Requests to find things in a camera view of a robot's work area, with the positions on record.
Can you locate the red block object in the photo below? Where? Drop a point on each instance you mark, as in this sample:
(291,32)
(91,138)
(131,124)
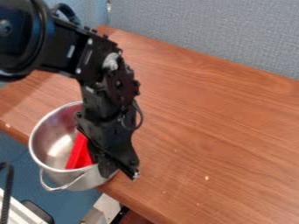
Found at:
(79,155)

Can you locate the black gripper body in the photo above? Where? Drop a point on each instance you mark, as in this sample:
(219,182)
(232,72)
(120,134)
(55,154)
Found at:
(111,135)

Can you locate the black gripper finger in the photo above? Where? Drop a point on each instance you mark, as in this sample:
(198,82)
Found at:
(94,151)
(107,168)

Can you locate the white table bracket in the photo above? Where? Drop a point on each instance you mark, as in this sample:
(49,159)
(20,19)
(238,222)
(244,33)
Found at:
(106,212)

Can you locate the white device under table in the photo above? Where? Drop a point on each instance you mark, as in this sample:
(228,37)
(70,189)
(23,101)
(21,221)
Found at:
(24,212)

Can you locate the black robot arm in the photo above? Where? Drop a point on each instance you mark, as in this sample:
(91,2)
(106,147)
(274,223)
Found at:
(44,38)

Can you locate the metal pot with handles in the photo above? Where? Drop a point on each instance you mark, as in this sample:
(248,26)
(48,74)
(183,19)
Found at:
(51,141)

